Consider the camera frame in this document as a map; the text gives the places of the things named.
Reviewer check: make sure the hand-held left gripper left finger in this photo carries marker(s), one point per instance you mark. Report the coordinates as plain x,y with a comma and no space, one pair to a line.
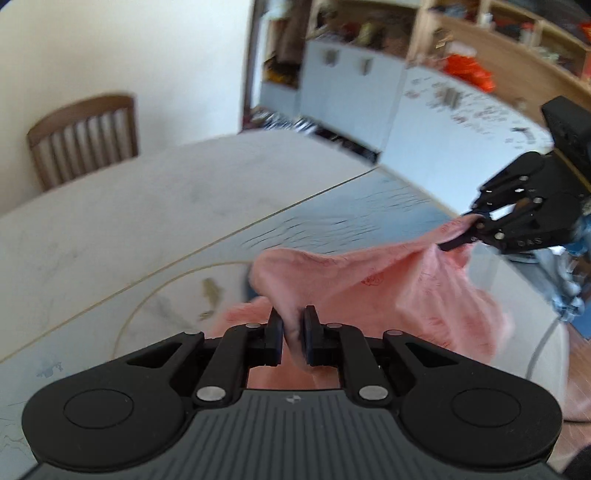
276,339

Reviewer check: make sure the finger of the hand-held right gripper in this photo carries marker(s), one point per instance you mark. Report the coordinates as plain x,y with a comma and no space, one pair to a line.
508,182
489,228

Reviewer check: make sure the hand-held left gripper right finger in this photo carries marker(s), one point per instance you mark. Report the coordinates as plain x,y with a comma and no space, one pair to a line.
310,339

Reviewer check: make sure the pink printed shirt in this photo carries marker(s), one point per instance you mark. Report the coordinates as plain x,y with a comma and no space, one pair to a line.
369,286

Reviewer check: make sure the white scribbled cabinet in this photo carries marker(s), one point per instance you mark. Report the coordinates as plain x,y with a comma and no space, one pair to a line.
461,134

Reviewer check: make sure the orange bag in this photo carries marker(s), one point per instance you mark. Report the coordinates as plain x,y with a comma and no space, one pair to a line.
468,71

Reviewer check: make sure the wooden shelf unit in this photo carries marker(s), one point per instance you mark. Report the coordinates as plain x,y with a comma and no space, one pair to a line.
517,41

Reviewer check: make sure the white low cabinet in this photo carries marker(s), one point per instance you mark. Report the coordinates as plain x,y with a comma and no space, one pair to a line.
341,92

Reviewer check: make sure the wooden chair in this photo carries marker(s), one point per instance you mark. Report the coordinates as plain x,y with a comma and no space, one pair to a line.
83,138

